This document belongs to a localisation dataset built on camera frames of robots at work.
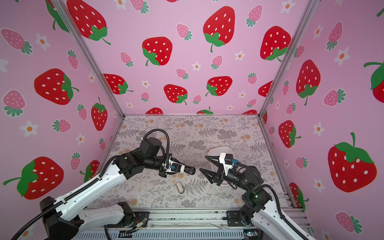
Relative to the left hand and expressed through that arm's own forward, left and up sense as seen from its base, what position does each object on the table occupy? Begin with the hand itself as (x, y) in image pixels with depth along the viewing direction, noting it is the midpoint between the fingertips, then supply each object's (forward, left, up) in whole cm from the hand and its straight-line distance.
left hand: (182, 163), depth 69 cm
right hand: (-4, -9, +7) cm, 12 cm away
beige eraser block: (-4, +3, -21) cm, 21 cm away
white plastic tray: (+17, -19, -18) cm, 31 cm away
